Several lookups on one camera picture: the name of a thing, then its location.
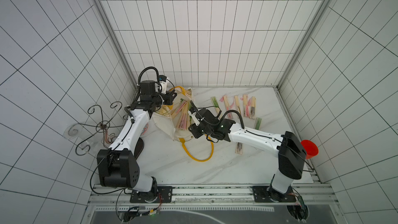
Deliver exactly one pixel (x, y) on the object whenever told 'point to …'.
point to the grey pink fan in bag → (239, 148)
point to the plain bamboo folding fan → (236, 103)
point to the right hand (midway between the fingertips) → (192, 121)
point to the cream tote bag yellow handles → (174, 120)
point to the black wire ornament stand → (99, 133)
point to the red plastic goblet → (311, 149)
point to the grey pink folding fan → (252, 103)
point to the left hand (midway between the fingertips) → (175, 96)
